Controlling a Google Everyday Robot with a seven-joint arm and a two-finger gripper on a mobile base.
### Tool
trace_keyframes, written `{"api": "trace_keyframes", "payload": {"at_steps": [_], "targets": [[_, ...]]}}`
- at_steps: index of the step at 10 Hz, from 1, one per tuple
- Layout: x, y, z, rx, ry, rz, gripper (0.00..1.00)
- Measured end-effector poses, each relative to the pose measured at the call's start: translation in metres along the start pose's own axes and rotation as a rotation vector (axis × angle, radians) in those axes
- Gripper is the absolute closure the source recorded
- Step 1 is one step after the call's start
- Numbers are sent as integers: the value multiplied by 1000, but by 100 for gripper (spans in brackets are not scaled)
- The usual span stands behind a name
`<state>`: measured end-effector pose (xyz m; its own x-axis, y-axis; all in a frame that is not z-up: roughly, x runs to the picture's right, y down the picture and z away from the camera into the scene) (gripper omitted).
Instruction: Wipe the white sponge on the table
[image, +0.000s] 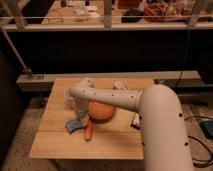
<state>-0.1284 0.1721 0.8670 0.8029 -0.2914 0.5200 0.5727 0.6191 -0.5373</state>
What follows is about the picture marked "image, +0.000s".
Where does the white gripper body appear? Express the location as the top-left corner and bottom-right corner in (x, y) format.
(68, 97), (89, 124)

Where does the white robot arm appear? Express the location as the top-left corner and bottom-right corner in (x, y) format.
(70, 78), (194, 171)

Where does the orange bowl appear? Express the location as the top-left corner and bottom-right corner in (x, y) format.
(89, 101), (116, 122)

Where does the orange carrot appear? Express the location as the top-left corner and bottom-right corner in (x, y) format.
(84, 120), (93, 141)

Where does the grey low beam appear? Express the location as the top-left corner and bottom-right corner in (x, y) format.
(16, 71), (201, 92)

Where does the metal diagonal rod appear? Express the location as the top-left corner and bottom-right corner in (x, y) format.
(0, 26), (33, 79)

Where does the black object on shelf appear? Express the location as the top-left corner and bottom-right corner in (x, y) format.
(121, 9), (143, 23)

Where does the red basket on shelf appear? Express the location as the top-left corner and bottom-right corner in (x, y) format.
(144, 4), (179, 22)

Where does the dark power adapter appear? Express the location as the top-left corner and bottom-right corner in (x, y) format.
(199, 120), (213, 139)

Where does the black hanging cable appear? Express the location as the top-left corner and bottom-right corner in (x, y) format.
(175, 28), (192, 89)

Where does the black floor cable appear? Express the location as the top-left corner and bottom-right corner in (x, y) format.
(183, 115), (213, 169)

